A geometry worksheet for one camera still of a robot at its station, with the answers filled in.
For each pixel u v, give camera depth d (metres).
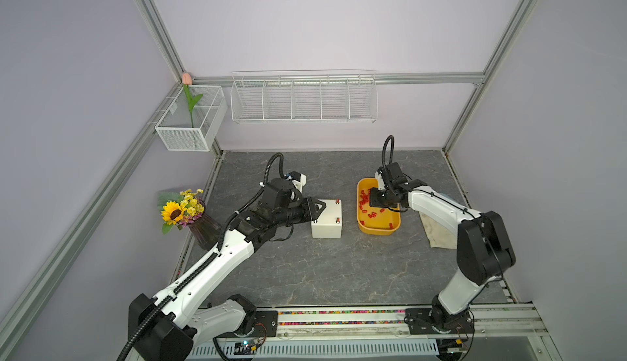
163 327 0.37
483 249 0.47
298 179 0.68
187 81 0.89
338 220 0.85
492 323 0.75
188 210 0.71
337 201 0.89
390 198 0.68
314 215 0.66
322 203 0.72
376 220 0.97
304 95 0.96
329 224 0.85
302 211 0.65
